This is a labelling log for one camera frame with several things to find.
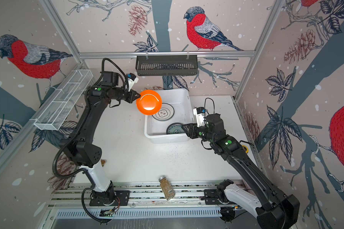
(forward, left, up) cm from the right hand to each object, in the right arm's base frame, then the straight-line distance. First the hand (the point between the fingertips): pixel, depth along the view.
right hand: (182, 127), depth 71 cm
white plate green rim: (+29, +14, -24) cm, 40 cm away
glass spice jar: (-25, +7, -21) cm, 34 cm away
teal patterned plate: (+16, +6, -25) cm, 30 cm away
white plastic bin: (+35, +7, -25) cm, 44 cm away
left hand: (+17, +25, +7) cm, 31 cm away
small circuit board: (-35, +38, -28) cm, 59 cm away
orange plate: (+17, +20, 0) cm, 26 cm away
